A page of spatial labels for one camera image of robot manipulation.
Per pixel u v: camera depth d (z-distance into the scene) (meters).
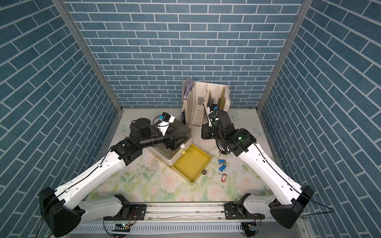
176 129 0.71
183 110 0.93
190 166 0.88
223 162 0.91
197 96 1.12
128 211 0.68
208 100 0.97
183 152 0.84
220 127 0.50
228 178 0.86
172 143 0.61
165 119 0.58
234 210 0.74
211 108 0.59
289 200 0.38
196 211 0.76
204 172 0.85
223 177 0.86
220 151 0.96
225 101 0.89
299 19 0.75
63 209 0.37
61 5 0.69
